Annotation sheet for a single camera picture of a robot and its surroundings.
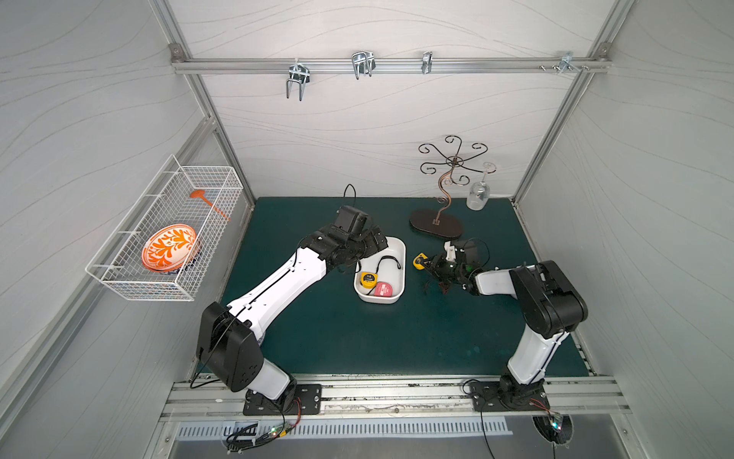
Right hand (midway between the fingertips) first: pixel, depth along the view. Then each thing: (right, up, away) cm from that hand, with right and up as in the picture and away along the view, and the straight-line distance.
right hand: (421, 261), depth 97 cm
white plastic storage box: (-14, -6, +1) cm, 15 cm away
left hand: (-15, +7, -18) cm, 24 cm away
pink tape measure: (-13, -9, -4) cm, 17 cm away
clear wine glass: (+19, +23, -4) cm, 30 cm away
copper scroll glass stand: (+6, +13, +14) cm, 20 cm away
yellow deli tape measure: (-18, -6, -4) cm, 20 cm away
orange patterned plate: (-63, +7, -34) cm, 72 cm away
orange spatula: (-66, +21, -19) cm, 71 cm away
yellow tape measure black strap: (0, 0, 0) cm, 1 cm away
